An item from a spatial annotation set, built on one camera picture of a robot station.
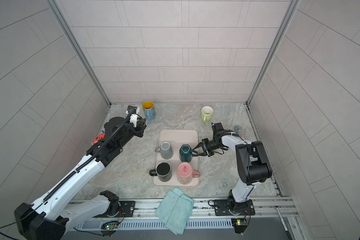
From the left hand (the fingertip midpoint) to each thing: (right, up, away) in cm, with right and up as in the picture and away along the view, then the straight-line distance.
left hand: (146, 116), depth 72 cm
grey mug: (+8, -19, +10) cm, 23 cm away
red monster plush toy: (-32, -13, +15) cm, 38 cm away
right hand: (+24, -18, +13) cm, 33 cm away
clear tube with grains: (+54, -9, +25) cm, 60 cm away
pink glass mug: (+19, -28, 0) cm, 34 cm away
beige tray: (+13, -14, +25) cm, 32 cm away
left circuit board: (-14, -49, -8) cm, 51 cm away
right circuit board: (+44, -50, -4) cm, 66 cm away
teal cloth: (+14, -44, -3) cm, 47 cm away
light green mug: (+33, +2, +30) cm, 45 cm away
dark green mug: (+19, -20, +8) cm, 29 cm away
